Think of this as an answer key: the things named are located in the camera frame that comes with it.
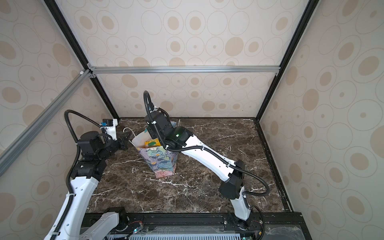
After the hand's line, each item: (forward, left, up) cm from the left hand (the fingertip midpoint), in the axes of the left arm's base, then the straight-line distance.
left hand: (133, 130), depth 70 cm
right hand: (+4, -10, +2) cm, 11 cm away
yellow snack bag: (+2, -5, -14) cm, 15 cm away
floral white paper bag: (-6, -11, -18) cm, 22 cm away
